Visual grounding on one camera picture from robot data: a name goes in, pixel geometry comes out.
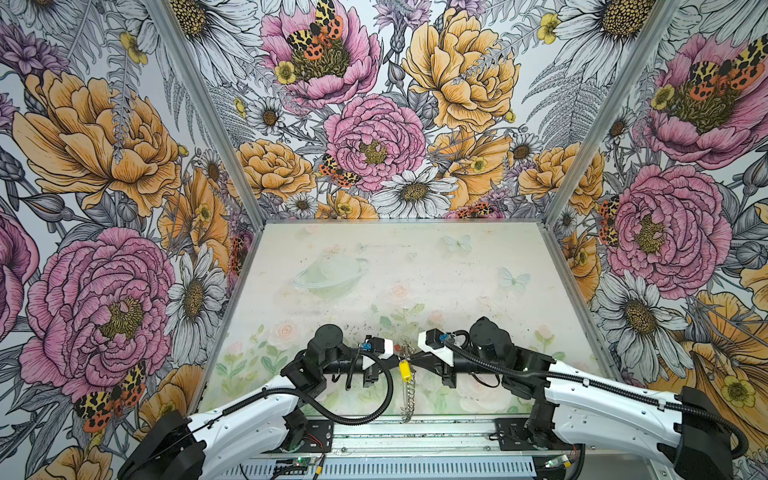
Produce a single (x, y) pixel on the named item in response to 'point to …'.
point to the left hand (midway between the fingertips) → (404, 363)
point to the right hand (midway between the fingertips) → (416, 368)
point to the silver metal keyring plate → (406, 353)
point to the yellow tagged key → (405, 370)
